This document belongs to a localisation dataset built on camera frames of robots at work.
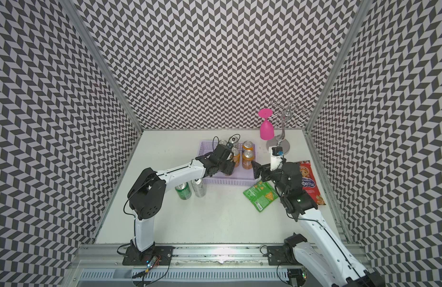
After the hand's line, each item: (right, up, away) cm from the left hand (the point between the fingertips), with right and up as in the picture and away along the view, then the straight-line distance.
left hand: (227, 164), depth 93 cm
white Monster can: (-13, -9, -12) cm, 20 cm away
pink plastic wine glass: (+21, +18, +1) cm, 28 cm away
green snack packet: (+17, -15, -5) cm, 23 cm away
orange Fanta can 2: (+10, +3, +1) cm, 11 cm away
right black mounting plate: (+21, -36, -20) cm, 46 cm away
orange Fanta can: (+11, +10, +4) cm, 15 cm away
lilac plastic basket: (-13, +9, +13) cm, 21 cm away
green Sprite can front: (-20, -11, -12) cm, 26 cm away
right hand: (+15, +3, -17) cm, 23 cm away
